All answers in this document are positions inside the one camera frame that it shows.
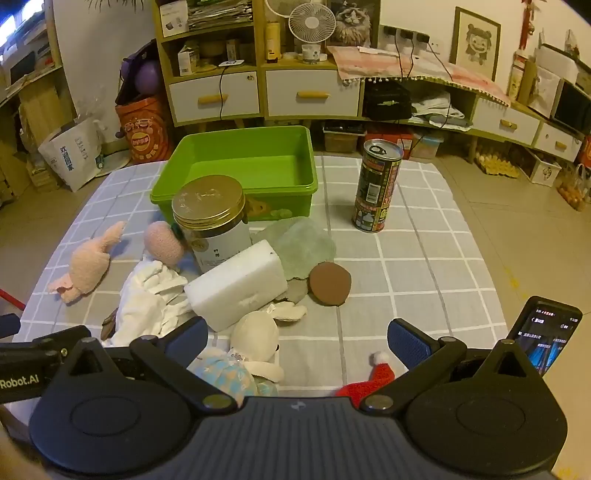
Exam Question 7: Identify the clear plastic storage box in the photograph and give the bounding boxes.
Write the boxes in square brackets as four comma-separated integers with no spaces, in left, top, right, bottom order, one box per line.
[323,122,365,153]

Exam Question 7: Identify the white plush bunny blue dress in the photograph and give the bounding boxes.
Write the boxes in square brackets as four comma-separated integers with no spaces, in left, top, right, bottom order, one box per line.
[187,300,308,409]

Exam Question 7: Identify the framed cartoon picture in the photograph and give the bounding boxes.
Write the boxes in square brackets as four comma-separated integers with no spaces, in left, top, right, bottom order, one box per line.
[450,7,502,81]

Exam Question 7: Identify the wooden shelf cabinet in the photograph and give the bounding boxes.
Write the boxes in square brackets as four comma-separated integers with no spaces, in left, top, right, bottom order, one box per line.
[152,0,365,129]

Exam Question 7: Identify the stack of newspapers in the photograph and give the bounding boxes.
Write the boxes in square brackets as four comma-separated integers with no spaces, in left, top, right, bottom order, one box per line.
[187,0,254,31]

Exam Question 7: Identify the wall power strip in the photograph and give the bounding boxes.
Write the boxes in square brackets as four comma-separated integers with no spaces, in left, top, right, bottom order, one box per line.
[383,25,430,42]

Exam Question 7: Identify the green plastic bin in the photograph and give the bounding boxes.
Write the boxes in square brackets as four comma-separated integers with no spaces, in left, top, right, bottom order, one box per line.
[150,126,319,222]

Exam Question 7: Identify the tall black drink can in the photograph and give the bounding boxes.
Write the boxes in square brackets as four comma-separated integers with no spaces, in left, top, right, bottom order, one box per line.
[352,138,404,234]

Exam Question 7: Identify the basket of fruit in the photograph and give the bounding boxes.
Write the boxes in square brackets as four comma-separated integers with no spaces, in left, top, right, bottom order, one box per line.
[556,164,591,210]

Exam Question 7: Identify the yellow bottle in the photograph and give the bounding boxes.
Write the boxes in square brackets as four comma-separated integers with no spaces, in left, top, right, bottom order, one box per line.
[264,22,282,63]

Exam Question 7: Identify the pale green cloth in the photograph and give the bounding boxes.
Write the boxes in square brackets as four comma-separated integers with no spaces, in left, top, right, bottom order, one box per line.
[252,217,337,281]

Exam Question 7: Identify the egg cartons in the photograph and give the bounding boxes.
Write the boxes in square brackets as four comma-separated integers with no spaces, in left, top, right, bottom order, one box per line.
[475,148,520,178]

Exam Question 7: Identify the low wooden cabinet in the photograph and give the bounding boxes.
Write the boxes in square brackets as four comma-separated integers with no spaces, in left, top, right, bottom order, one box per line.
[362,76,587,162]

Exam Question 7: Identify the small white desk fan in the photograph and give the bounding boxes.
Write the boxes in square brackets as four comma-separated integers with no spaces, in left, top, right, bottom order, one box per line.
[288,4,337,63]

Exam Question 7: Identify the glass jar with gold lid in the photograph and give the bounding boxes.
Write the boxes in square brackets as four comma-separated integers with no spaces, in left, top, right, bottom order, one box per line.
[172,175,252,273]

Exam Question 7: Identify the dark purple bag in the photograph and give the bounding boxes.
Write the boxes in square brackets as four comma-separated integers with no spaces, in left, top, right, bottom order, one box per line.
[115,39,160,107]

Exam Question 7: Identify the framed cat picture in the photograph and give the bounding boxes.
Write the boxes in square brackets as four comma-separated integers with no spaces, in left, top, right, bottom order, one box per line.
[330,0,382,47]

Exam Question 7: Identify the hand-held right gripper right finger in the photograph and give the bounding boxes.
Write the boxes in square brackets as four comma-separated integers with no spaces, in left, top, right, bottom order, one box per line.
[359,318,536,412]

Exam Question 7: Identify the large white fan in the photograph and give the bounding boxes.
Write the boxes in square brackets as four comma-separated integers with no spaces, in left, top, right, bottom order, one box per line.
[265,0,305,17]

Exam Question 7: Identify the white printed box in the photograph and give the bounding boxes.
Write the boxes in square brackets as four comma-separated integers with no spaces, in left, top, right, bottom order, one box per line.
[159,0,189,38]

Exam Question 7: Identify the orange printed bag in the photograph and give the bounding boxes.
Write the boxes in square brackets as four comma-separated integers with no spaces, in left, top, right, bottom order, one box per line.
[115,95,174,162]

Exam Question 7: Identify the pink round plush toy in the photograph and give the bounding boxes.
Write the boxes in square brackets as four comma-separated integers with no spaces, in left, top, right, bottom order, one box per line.
[143,220,188,268]

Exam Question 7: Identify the red hanging ornament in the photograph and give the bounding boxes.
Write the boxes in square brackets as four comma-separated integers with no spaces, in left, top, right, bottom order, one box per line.
[519,0,534,49]

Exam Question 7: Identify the wooden side shelf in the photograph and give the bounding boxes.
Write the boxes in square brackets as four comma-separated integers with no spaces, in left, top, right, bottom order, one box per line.
[0,28,75,199]

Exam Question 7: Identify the red and white santa plush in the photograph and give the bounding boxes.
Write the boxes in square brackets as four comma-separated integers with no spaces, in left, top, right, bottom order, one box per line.
[335,351,395,398]

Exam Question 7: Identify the white foam block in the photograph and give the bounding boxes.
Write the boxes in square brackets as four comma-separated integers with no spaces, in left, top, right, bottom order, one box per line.
[184,239,288,332]

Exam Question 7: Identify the red box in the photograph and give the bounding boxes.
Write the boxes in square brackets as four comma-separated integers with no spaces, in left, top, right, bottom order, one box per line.
[365,129,414,160]

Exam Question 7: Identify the white storage box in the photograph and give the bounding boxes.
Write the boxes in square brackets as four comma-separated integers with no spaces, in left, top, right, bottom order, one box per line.
[519,148,575,185]

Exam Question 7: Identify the folded clothes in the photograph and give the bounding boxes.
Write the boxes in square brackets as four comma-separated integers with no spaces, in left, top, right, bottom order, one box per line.
[411,90,474,127]

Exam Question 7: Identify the smartphone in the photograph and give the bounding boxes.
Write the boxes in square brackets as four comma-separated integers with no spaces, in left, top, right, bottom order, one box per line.
[508,295,583,384]

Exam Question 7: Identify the white paper bag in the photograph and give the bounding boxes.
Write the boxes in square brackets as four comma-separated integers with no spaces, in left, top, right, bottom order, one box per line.
[38,117,105,192]

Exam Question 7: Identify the white drawer wooden handle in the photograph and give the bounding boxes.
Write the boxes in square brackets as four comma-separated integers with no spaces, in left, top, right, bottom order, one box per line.
[168,78,260,124]
[538,124,583,162]
[473,99,541,146]
[265,69,361,118]

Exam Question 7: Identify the black bag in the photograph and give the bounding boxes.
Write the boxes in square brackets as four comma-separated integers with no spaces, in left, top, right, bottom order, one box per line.
[362,82,413,121]

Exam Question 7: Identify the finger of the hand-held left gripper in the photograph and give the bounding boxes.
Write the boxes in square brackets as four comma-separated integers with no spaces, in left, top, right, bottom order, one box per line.
[30,325,92,366]

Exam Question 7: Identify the pink plush bunny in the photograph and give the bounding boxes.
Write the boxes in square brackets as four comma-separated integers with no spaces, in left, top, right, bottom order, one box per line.
[47,220,127,305]

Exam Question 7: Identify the small white carton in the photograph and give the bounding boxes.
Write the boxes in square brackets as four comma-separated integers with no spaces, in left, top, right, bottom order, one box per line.
[178,44,200,77]

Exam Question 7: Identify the purple ball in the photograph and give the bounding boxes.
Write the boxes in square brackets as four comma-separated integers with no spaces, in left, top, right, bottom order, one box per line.
[136,62,160,93]

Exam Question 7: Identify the pink fringed table runner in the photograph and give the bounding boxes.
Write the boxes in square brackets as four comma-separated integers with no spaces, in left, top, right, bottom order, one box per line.
[327,45,511,107]

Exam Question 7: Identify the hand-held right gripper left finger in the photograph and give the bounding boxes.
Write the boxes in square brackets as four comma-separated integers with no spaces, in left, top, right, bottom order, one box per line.
[55,316,236,411]

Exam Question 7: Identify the microwave oven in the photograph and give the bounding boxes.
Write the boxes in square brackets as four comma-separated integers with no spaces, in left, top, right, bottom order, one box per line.
[551,78,591,134]

